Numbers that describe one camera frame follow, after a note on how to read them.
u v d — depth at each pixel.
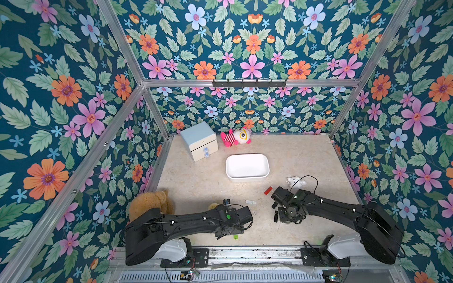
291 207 0.62
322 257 0.65
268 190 0.95
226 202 0.75
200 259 0.73
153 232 0.47
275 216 0.85
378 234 0.42
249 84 0.93
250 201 0.90
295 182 0.93
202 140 0.98
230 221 0.55
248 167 1.02
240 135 1.11
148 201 0.70
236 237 0.79
